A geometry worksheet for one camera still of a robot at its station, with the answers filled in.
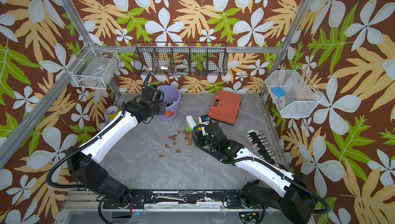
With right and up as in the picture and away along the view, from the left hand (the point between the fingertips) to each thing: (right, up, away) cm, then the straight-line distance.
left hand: (161, 104), depth 82 cm
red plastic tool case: (+39, -1, +23) cm, 46 cm away
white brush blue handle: (+16, -9, +1) cm, 18 cm away
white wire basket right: (+73, +6, +2) cm, 74 cm away
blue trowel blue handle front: (+5, +2, +13) cm, 14 cm away
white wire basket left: (-39, +21, +4) cm, 45 cm away
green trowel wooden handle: (+15, -20, +14) cm, 29 cm away
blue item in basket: (+66, +8, +4) cm, 67 cm away
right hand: (+18, -14, -3) cm, 23 cm away
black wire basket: (+9, +31, +16) cm, 36 cm away
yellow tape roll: (-43, -4, +29) cm, 52 cm away
